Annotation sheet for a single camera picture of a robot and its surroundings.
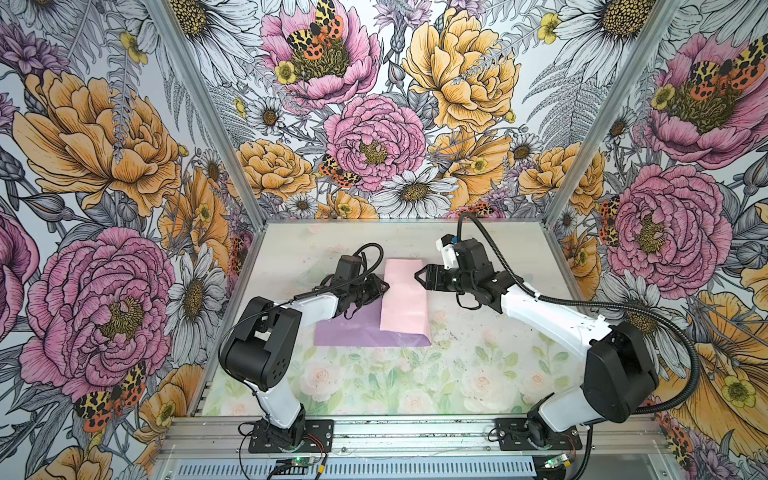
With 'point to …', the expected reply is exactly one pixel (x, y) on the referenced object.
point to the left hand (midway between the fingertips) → (387, 294)
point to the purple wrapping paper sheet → (364, 330)
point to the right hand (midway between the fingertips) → (424, 285)
